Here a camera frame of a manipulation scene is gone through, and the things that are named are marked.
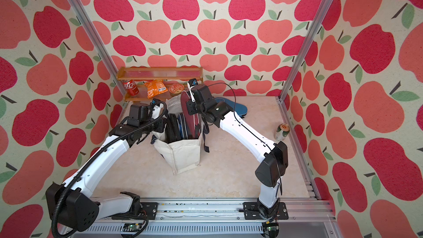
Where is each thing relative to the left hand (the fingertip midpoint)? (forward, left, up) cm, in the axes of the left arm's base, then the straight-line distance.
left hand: (167, 121), depth 80 cm
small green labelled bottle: (+2, -61, -12) cm, 63 cm away
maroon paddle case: (-2, -11, -3) cm, 12 cm away
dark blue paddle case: (-1, -7, -4) cm, 8 cm away
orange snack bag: (+28, +13, -3) cm, 31 cm away
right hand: (+5, -12, +8) cm, 16 cm away
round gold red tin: (+28, 0, -3) cm, 28 cm away
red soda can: (+25, +26, 0) cm, 36 cm away
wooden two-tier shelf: (+47, -10, -6) cm, 49 cm away
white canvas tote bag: (-15, -7, -6) cm, 18 cm away
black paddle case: (-3, -2, -6) cm, 7 cm away
